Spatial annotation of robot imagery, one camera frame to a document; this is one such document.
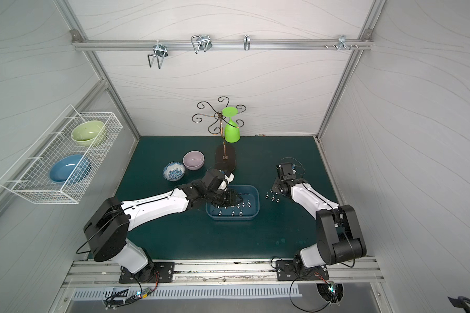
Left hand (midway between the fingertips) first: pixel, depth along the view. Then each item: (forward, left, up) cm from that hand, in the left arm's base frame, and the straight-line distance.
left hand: (242, 202), depth 79 cm
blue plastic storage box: (+2, -3, -12) cm, 12 cm away
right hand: (+13, -19, -7) cm, 24 cm away
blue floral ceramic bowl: (+23, +37, -11) cm, 45 cm away
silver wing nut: (+8, -15, -12) cm, 21 cm away
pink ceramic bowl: (+30, +28, -10) cm, 42 cm away
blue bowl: (+1, +59, +20) cm, 62 cm away
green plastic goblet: (+33, +6, +10) cm, 34 cm away
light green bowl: (+17, +62, +22) cm, 68 cm away
